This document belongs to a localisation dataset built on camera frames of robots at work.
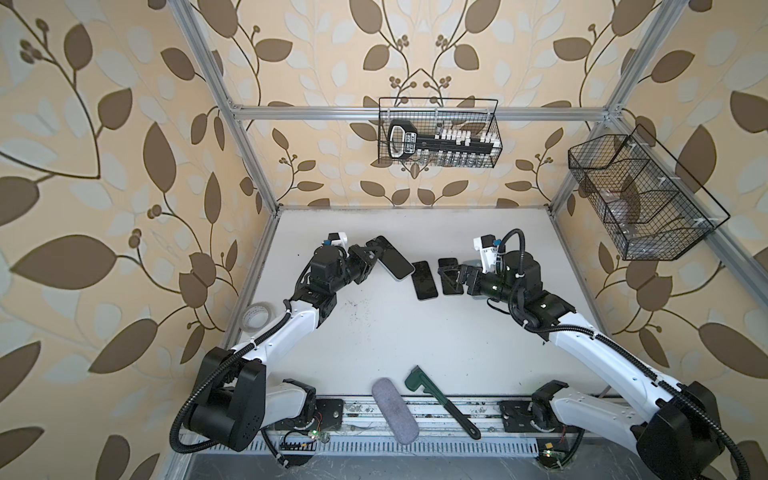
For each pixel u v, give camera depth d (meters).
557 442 0.71
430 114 0.91
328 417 0.74
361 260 0.72
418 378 0.80
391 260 0.82
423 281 0.99
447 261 1.02
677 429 0.38
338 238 0.78
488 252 0.69
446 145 0.83
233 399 0.41
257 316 0.87
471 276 0.67
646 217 0.75
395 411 0.72
